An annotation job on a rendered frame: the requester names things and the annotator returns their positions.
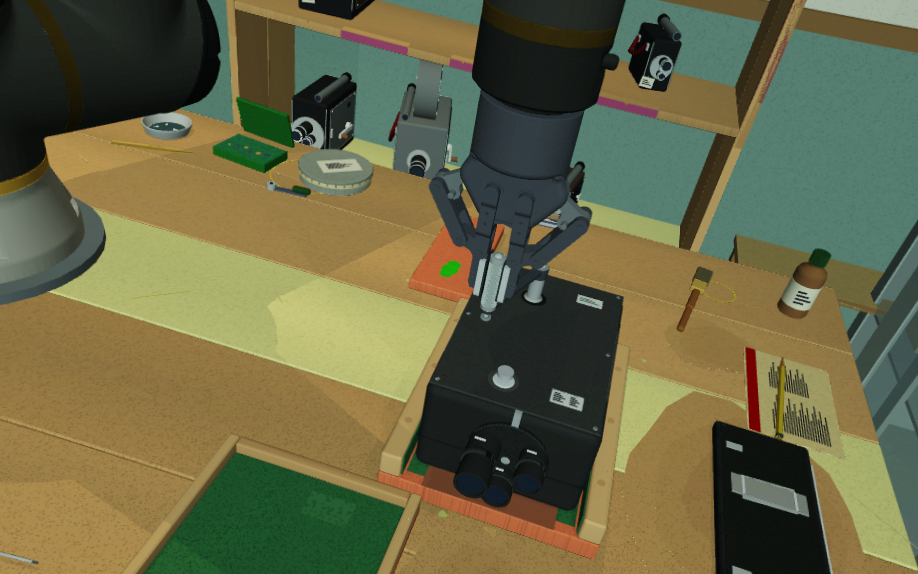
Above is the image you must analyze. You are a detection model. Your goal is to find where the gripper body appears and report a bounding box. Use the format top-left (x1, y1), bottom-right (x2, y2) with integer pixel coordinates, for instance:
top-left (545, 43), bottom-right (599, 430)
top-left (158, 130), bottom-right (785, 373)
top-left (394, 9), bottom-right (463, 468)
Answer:
top-left (458, 93), bottom-right (584, 209)

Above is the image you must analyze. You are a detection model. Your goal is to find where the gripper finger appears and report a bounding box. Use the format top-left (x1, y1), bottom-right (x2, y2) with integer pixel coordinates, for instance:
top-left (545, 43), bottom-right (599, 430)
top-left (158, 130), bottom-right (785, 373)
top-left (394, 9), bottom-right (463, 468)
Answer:
top-left (504, 192), bottom-right (594, 297)
top-left (428, 172), bottom-right (505, 298)

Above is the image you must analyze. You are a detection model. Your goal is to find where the knurled silver winding crank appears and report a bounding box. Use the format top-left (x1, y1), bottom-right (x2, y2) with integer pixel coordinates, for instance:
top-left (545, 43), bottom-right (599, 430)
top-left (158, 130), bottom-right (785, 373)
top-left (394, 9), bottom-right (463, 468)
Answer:
top-left (476, 250), bottom-right (509, 323)

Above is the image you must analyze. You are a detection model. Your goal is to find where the orange square mat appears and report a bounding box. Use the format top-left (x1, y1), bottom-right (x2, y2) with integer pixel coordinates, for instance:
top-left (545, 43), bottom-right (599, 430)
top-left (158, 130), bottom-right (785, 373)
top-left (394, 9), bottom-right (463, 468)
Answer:
top-left (408, 227), bottom-right (505, 301)

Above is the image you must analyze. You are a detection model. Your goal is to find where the green felt tray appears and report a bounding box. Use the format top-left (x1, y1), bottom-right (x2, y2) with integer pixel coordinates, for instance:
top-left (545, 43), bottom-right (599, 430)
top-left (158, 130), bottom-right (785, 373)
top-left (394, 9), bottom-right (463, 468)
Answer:
top-left (121, 433), bottom-right (422, 574)

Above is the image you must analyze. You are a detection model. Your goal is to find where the round beige film can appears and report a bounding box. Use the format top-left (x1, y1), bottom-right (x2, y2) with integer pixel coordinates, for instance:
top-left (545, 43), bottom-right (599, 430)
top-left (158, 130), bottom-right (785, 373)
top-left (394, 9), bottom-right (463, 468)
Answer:
top-left (297, 149), bottom-right (376, 196)

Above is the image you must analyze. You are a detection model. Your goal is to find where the wooden shelf unit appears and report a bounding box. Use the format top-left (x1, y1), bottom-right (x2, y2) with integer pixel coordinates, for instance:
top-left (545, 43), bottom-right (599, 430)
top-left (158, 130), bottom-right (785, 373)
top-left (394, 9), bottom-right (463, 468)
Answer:
top-left (225, 0), bottom-right (918, 252)

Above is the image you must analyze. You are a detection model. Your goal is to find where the green open box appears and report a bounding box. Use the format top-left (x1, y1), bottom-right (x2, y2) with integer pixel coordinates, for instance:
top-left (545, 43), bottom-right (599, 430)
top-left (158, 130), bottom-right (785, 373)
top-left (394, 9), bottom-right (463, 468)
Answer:
top-left (212, 96), bottom-right (296, 173)

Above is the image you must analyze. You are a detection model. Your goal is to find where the black lens turret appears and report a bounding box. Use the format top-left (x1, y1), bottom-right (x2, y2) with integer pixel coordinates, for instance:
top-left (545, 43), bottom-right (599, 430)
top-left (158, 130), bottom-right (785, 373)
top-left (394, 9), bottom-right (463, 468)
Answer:
top-left (453, 423), bottom-right (550, 508)

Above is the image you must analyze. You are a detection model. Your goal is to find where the brown bottle green cap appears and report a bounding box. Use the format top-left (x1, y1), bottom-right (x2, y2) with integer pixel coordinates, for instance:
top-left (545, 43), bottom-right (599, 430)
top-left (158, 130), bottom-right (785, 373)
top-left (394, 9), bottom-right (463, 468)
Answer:
top-left (778, 248), bottom-right (833, 320)

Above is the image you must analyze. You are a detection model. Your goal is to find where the grey shallow bowl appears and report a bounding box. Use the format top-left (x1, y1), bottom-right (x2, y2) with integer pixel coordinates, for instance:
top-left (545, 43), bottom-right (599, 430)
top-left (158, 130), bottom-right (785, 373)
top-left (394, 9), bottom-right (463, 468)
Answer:
top-left (140, 111), bottom-right (194, 140)

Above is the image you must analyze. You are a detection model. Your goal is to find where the yellow pencil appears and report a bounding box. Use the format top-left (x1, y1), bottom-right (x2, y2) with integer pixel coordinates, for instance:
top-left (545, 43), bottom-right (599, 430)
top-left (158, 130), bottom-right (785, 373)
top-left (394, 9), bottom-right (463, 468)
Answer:
top-left (774, 358), bottom-right (789, 440)

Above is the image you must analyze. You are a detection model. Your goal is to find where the beige chart sheet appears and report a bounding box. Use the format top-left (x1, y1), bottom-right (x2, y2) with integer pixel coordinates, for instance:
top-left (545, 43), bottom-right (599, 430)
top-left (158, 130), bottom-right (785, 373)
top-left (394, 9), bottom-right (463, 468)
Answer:
top-left (743, 346), bottom-right (846, 458)

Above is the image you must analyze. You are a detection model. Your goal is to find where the grey metal rack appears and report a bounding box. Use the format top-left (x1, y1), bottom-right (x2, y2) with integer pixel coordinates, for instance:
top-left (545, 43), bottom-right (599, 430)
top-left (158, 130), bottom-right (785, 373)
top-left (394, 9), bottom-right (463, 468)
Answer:
top-left (846, 222), bottom-right (918, 532)

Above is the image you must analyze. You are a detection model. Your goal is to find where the black flat case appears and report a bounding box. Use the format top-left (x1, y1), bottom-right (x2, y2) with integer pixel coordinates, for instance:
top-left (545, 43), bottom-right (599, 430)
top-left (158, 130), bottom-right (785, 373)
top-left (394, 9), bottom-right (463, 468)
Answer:
top-left (712, 420), bottom-right (835, 574)

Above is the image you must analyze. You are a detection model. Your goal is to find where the grey film camera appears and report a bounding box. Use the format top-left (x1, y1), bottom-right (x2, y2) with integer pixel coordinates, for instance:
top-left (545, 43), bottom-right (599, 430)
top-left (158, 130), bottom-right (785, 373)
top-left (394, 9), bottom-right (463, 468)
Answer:
top-left (390, 60), bottom-right (455, 179)

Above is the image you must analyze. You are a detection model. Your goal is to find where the black box film camera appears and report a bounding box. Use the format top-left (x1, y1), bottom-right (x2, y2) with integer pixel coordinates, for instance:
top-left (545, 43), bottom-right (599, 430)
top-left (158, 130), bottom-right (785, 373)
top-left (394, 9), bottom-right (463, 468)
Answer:
top-left (415, 283), bottom-right (624, 511)

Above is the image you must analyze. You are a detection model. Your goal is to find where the black camera with red strap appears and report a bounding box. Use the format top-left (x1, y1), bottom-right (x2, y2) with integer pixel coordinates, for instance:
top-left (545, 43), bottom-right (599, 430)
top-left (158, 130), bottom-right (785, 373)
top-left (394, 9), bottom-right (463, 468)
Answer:
top-left (628, 14), bottom-right (683, 93)

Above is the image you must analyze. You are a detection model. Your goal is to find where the black camera with lens turret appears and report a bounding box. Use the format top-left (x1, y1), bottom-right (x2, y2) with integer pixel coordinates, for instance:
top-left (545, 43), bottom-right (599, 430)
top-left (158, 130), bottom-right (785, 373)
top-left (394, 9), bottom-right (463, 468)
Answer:
top-left (291, 73), bottom-right (358, 150)

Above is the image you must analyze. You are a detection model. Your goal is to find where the brown handled brush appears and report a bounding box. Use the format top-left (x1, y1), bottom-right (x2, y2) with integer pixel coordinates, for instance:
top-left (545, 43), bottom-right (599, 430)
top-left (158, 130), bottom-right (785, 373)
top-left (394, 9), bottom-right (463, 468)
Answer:
top-left (676, 266), bottom-right (715, 333)

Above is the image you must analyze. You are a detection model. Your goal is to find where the wooden camera cradle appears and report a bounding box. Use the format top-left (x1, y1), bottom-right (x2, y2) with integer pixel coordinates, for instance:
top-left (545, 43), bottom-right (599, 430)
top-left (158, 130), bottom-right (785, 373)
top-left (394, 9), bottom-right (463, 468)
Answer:
top-left (377, 297), bottom-right (631, 559)

